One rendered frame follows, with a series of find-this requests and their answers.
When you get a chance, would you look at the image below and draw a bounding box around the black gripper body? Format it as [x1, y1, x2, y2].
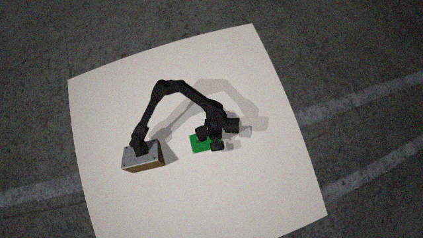
[206, 114, 225, 152]

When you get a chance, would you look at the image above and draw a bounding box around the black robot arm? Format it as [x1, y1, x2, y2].
[129, 79, 240, 157]

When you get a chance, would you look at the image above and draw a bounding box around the green circuit board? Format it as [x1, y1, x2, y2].
[189, 134, 213, 153]

